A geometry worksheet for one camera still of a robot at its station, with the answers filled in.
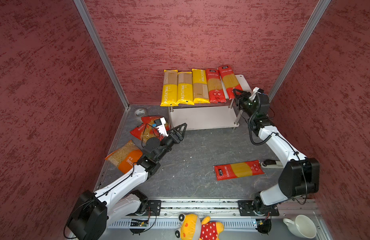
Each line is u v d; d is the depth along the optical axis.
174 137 0.63
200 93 0.77
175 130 0.64
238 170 0.85
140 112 1.14
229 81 0.83
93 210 0.39
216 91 0.76
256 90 0.73
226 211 0.74
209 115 1.07
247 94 0.70
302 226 0.67
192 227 0.63
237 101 0.72
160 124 0.65
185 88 0.79
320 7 0.71
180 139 0.64
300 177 0.43
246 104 0.69
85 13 0.73
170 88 0.79
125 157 0.87
